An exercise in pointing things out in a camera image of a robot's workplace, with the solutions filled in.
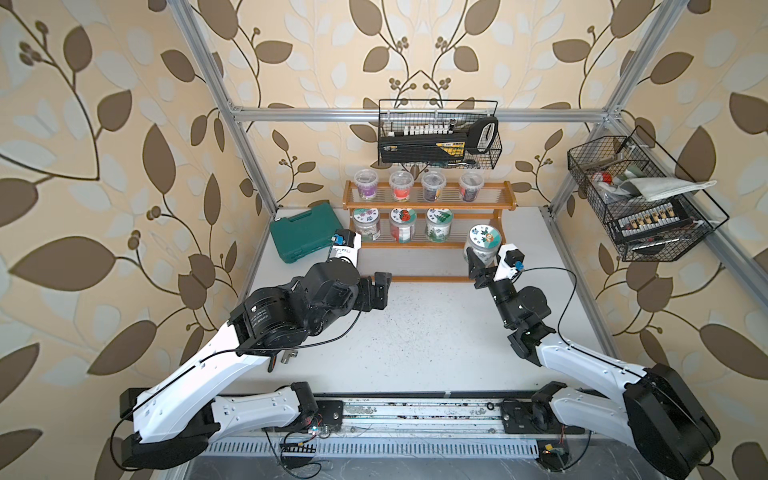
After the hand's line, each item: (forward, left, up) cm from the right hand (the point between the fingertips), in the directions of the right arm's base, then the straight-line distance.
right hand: (482, 247), depth 77 cm
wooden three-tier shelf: (+13, +15, -8) cm, 22 cm away
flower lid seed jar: (+12, +31, -3) cm, 33 cm away
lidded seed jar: (-2, +1, +4) cm, 5 cm away
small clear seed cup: (+17, +12, +8) cm, 22 cm away
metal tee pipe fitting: (-17, +54, -25) cm, 62 cm away
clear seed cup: (+16, +1, +8) cm, 18 cm away
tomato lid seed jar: (+12, +20, -3) cm, 24 cm away
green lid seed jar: (+11, +10, -3) cm, 15 cm away
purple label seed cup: (+18, +30, +9) cm, 36 cm away
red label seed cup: (+17, +20, +9) cm, 28 cm away
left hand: (-14, +27, +10) cm, 32 cm away
